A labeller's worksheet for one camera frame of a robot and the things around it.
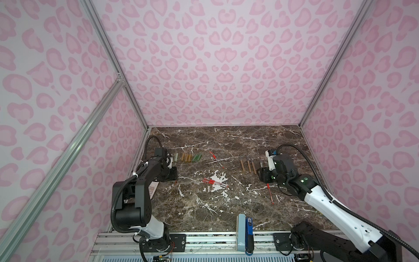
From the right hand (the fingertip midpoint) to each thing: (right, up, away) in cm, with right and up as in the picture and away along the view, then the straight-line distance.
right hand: (262, 170), depth 80 cm
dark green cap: (-36, +4, +23) cm, 43 cm away
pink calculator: (-58, -12, +9) cm, 60 cm away
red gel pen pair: (-24, -9, +13) cm, 28 cm away
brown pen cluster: (-7, 0, +18) cm, 20 cm away
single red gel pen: (+6, -11, +10) cm, 16 cm away
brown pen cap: (-44, +3, +21) cm, 49 cm away
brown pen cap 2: (-41, +4, +23) cm, 48 cm away
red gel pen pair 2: (-23, -10, +12) cm, 28 cm away
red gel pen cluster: (-24, +5, +23) cm, 34 cm away
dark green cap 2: (-32, +6, +23) cm, 40 cm away
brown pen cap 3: (-39, +4, +23) cm, 46 cm away
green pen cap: (-48, +4, +23) cm, 53 cm away
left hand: (-46, -5, +12) cm, 48 cm away
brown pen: (0, -2, +18) cm, 18 cm away
